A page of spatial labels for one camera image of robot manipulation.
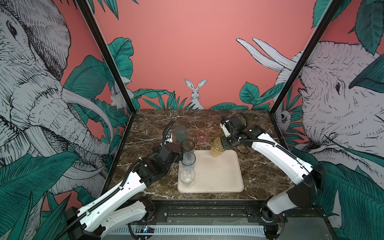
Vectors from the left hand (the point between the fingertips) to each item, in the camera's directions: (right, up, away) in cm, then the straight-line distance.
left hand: (171, 144), depth 73 cm
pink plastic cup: (+17, +3, +29) cm, 34 cm away
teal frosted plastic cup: (+1, +4, +31) cm, 31 cm away
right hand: (+26, +2, +5) cm, 27 cm away
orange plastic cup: (+23, -3, +3) cm, 24 cm away
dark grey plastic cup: (+7, -2, +13) cm, 15 cm away
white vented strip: (+13, -41, -3) cm, 43 cm away
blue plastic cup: (+8, -10, +14) cm, 19 cm away
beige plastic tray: (+27, -19, +13) cm, 36 cm away
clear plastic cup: (+7, -18, +9) cm, 22 cm away
